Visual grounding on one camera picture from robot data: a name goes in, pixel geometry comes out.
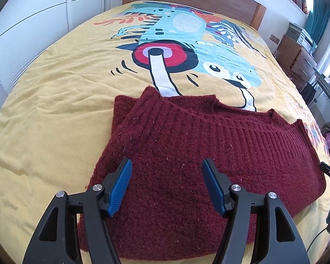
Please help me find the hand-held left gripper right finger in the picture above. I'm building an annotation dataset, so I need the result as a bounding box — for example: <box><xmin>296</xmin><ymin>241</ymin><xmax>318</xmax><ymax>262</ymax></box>
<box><xmin>202</xmin><ymin>158</ymin><xmax>311</xmax><ymax>264</ymax></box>

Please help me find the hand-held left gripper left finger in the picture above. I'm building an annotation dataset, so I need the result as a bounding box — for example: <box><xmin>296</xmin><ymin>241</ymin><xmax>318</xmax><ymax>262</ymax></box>
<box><xmin>22</xmin><ymin>158</ymin><xmax>133</xmax><ymax>264</ymax></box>

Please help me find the dark red knitted sweater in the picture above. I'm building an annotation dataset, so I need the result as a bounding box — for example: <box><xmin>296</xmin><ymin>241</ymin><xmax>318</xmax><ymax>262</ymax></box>
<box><xmin>77</xmin><ymin>86</ymin><xmax>327</xmax><ymax>262</ymax></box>

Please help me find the black bag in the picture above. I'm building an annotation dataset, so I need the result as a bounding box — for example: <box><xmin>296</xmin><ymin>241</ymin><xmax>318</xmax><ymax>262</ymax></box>
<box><xmin>301</xmin><ymin>82</ymin><xmax>320</xmax><ymax>106</ymax></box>

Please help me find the cluttered desk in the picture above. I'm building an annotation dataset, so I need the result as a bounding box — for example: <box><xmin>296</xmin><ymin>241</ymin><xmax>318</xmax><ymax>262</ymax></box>
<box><xmin>313</xmin><ymin>67</ymin><xmax>330</xmax><ymax>109</ymax></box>

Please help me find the yellow printed duvet cover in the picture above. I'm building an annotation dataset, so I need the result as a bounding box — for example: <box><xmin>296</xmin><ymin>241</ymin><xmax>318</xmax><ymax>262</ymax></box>
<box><xmin>0</xmin><ymin>0</ymin><xmax>330</xmax><ymax>264</ymax></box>

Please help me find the wooden dresser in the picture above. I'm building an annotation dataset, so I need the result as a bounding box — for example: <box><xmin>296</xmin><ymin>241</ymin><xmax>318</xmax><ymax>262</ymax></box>
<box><xmin>274</xmin><ymin>34</ymin><xmax>319</xmax><ymax>91</ymax></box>

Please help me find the white printer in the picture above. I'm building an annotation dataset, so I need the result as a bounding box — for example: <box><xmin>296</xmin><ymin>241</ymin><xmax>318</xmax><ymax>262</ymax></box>
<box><xmin>286</xmin><ymin>23</ymin><xmax>317</xmax><ymax>54</ymax></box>

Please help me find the teal curtain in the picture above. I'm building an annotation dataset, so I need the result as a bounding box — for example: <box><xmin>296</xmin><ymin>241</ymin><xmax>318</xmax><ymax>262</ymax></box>
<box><xmin>305</xmin><ymin>0</ymin><xmax>330</xmax><ymax>46</ymax></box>

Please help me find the white wardrobe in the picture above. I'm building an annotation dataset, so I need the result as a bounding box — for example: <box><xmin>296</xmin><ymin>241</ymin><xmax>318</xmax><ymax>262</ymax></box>
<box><xmin>0</xmin><ymin>0</ymin><xmax>108</xmax><ymax>94</ymax></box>

